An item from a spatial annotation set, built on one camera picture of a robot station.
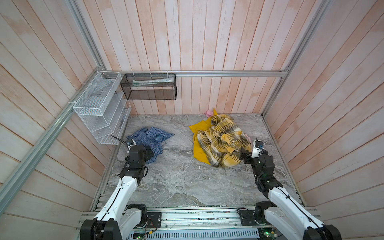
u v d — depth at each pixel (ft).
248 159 2.45
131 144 2.34
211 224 2.40
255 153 2.31
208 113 3.98
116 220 1.34
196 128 3.63
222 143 3.03
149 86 3.41
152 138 3.18
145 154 2.19
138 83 2.89
